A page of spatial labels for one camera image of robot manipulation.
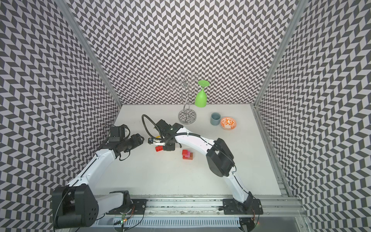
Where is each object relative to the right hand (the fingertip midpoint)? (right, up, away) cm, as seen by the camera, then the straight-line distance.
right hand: (168, 144), depth 87 cm
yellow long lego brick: (-4, +6, -11) cm, 13 cm away
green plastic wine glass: (+20, +29, +4) cm, 35 cm away
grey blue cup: (+31, +15, +17) cm, 39 cm away
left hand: (-17, +2, -1) cm, 17 cm away
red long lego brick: (-7, -4, +5) cm, 10 cm away
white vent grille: (0, -35, -18) cm, 39 cm away
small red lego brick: (+10, -4, -3) cm, 11 cm away
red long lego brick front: (+10, -8, 0) cm, 13 cm away
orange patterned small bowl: (+41, +12, +17) cm, 46 cm away
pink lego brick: (+12, -6, -1) cm, 14 cm away
